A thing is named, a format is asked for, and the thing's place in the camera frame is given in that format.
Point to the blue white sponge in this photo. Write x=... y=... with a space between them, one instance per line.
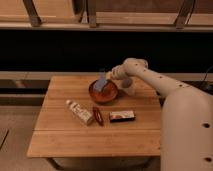
x=99 y=84

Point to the wooden folding table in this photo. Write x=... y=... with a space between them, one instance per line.
x=58 y=134

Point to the clear plastic cup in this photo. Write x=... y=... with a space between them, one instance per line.
x=127 y=85

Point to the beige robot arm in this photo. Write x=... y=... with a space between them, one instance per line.
x=187 y=118

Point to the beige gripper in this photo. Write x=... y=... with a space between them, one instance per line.
x=117 y=73

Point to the white tube with label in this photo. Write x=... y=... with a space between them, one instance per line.
x=83 y=114

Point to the orange ceramic bowl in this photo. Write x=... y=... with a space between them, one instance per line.
x=107 y=94

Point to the small black printed box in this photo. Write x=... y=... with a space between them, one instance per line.
x=121 y=116

